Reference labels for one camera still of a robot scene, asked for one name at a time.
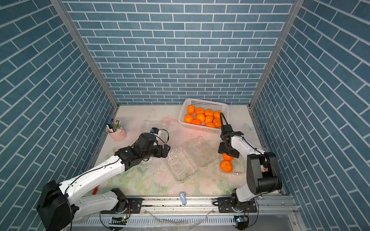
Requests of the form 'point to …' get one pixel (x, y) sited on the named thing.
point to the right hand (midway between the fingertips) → (228, 153)
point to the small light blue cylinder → (183, 198)
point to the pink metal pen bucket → (114, 129)
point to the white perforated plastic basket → (205, 104)
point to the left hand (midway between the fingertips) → (167, 147)
